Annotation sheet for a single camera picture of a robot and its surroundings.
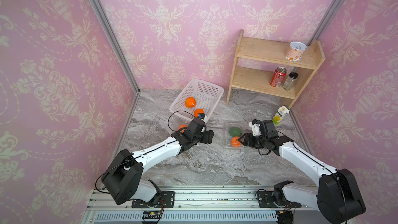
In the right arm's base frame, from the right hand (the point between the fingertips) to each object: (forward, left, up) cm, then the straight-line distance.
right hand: (243, 140), depth 86 cm
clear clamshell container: (+16, +5, -8) cm, 18 cm away
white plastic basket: (+42, +18, -5) cm, 46 cm away
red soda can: (+27, -22, +22) cm, 41 cm away
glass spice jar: (+24, -29, +19) cm, 42 cm away
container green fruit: (+7, +3, -3) cm, 8 cm away
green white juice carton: (+15, -26, +1) cm, 30 cm away
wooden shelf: (+34, -14, +13) cm, 39 cm away
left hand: (+3, +19, +3) cm, 19 cm away
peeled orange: (+31, +30, -1) cm, 43 cm away
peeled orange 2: (+22, +24, -1) cm, 33 cm away
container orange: (0, +4, -2) cm, 5 cm away
